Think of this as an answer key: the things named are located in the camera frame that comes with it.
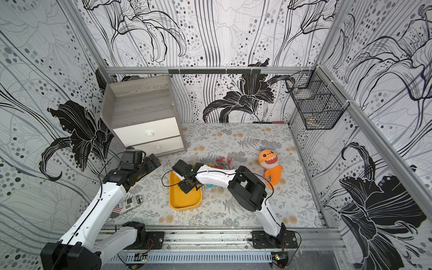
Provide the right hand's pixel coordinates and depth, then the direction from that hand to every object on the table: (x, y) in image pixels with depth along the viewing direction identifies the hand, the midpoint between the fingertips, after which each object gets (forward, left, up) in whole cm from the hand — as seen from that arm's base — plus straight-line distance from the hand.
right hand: (188, 184), depth 90 cm
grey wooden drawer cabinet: (+23, +20, +31) cm, 43 cm away
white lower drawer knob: (+18, +19, +9) cm, 28 cm away
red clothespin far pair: (+16, -19, -1) cm, 25 cm away
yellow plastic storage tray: (-9, +3, +1) cm, 10 cm away
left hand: (+3, +14, +14) cm, 20 cm away
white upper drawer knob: (+17, +17, +22) cm, 33 cm away
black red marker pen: (+50, -54, -3) cm, 73 cm away
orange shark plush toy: (+11, -44, +7) cm, 46 cm away
